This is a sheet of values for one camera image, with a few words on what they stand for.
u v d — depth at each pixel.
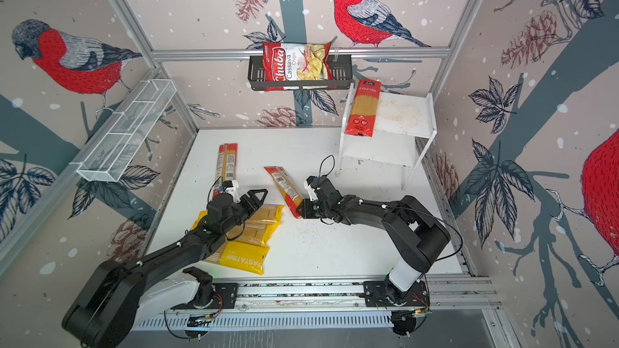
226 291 0.75
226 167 1.04
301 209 0.81
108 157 0.71
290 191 0.90
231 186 0.79
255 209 0.76
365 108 0.78
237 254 0.80
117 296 0.41
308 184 0.83
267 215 0.88
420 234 0.46
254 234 0.83
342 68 0.95
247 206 0.76
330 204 0.70
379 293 0.73
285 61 0.87
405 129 0.76
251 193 0.78
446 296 0.76
